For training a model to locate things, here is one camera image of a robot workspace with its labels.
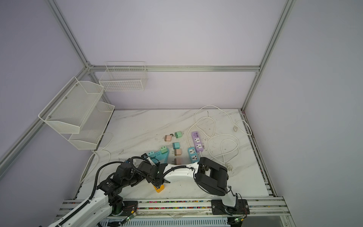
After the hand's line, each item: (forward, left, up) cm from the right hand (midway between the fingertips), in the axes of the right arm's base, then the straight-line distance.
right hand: (148, 171), depth 83 cm
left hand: (-2, +1, -2) cm, 3 cm away
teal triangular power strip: (+9, -7, -1) cm, 12 cm away
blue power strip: (+13, -27, -2) cm, 30 cm away
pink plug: (+26, -9, -3) cm, 27 cm away
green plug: (+28, -17, -2) cm, 33 cm away
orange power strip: (-8, -9, -6) cm, 13 cm away
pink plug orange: (+8, -17, -2) cm, 19 cm away
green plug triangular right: (+13, -9, +3) cm, 16 cm away
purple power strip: (+19, -31, -2) cm, 36 cm away
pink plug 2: (+14, -17, -2) cm, 22 cm away
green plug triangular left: (+9, -1, +4) cm, 10 cm away
